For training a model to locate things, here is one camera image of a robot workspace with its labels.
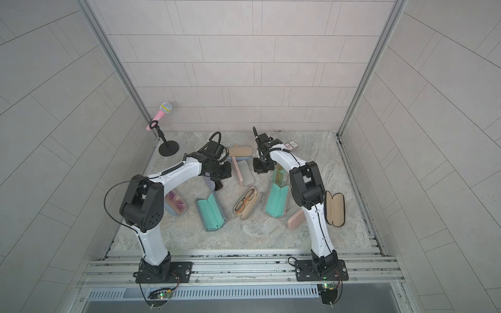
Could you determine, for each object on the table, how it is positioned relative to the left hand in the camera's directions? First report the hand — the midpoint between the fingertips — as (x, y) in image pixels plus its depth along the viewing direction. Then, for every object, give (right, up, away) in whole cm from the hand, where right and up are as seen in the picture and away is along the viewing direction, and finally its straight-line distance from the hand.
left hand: (236, 172), depth 93 cm
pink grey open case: (+25, -17, -14) cm, 33 cm away
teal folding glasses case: (+19, -13, -4) cm, 23 cm away
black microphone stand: (-40, +12, +16) cm, 45 cm away
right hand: (+10, +1, +7) cm, 12 cm away
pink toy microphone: (-34, +31, -1) cm, 46 cm away
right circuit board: (+36, -39, -25) cm, 58 cm away
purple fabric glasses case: (-11, -4, -5) cm, 13 cm away
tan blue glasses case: (0, +9, +18) cm, 20 cm away
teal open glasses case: (-10, -17, -8) cm, 21 cm away
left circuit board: (-21, -38, -27) cm, 51 cm away
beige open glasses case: (+5, -13, -6) cm, 15 cm away
